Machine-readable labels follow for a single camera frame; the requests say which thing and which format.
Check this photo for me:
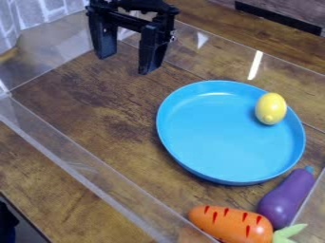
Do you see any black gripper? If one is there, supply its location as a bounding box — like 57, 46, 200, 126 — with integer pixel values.
86, 0, 180, 75

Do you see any purple toy eggplant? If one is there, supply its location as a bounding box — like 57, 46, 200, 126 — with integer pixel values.
256, 166, 314, 230

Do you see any orange toy carrot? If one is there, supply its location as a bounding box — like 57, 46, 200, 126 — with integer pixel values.
187, 205, 307, 243

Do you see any white patterned curtain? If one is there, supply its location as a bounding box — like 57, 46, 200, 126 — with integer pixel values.
0, 0, 89, 55

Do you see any blue round plate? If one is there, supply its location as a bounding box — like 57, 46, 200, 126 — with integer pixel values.
156, 81, 306, 185

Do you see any yellow toy lemon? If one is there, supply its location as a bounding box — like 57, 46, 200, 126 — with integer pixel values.
255, 93, 287, 125

